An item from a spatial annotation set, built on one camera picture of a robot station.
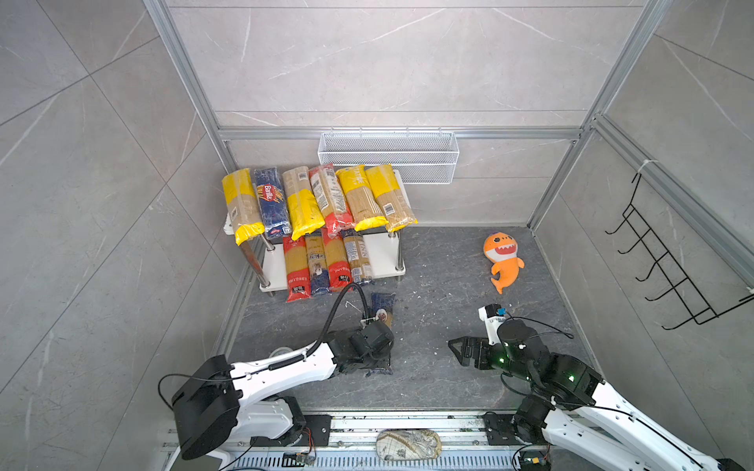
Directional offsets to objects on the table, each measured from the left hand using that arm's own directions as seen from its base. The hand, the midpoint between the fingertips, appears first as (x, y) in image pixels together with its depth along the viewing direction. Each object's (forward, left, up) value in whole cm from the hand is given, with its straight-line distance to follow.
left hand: (388, 348), depth 80 cm
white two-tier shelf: (+37, +43, -2) cm, 56 cm away
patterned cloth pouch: (-22, -4, -3) cm, 23 cm away
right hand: (-2, -18, +8) cm, 20 cm away
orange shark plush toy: (+33, -42, +2) cm, 53 cm away
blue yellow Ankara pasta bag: (+15, +1, 0) cm, 15 cm away
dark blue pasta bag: (+31, +23, +2) cm, 38 cm away
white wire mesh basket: (+58, -14, +23) cm, 64 cm away
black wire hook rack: (-3, -64, +25) cm, 69 cm away
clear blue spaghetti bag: (+29, +8, +2) cm, 30 cm away
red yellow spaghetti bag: (+26, +29, +2) cm, 39 cm away
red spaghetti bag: (+31, +16, +1) cm, 35 cm away
